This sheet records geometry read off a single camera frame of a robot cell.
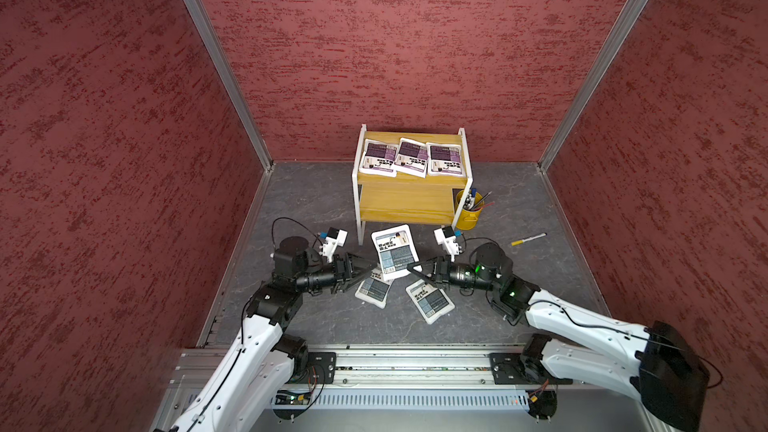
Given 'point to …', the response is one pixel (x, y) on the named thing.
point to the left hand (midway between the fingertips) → (371, 276)
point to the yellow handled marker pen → (527, 239)
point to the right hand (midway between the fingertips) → (407, 277)
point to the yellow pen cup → (470, 209)
